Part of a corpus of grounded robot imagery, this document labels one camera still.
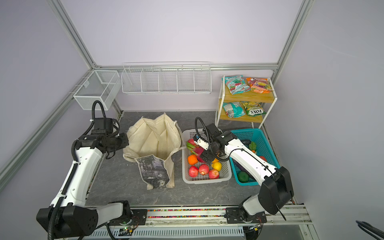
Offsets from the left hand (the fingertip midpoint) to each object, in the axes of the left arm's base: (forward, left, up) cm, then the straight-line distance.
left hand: (126, 143), depth 77 cm
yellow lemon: (-8, -48, -16) cm, 51 cm away
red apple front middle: (-10, -40, -16) cm, 44 cm away
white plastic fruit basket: (-13, -52, -17) cm, 56 cm away
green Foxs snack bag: (+23, -75, -3) cm, 79 cm away
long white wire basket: (+47, -17, +7) cm, 51 cm away
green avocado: (-16, -61, -16) cm, 65 cm away
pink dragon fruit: (+1, -35, -12) cm, 37 cm away
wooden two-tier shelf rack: (+16, -77, +10) cm, 79 cm away
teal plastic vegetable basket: (+8, -76, -18) cm, 79 cm away
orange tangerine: (-4, -34, -15) cm, 37 cm away
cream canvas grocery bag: (+10, -8, -17) cm, 21 cm away
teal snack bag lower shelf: (+24, -62, -3) cm, 66 cm away
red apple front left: (-11, -34, -16) cm, 39 cm away
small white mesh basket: (+45, +27, +5) cm, 52 cm away
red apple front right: (-13, -45, -16) cm, 49 cm away
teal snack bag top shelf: (+26, -61, +14) cm, 68 cm away
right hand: (-4, -43, -8) cm, 44 cm away
